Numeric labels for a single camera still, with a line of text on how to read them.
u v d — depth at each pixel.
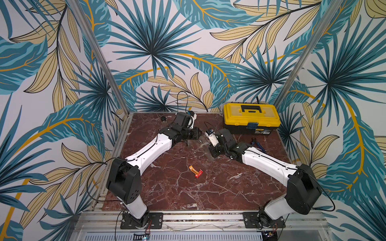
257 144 1.02
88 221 0.75
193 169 0.90
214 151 0.75
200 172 0.90
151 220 0.73
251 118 0.96
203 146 1.04
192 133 0.73
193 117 0.76
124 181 0.43
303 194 0.43
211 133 0.74
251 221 0.73
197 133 0.73
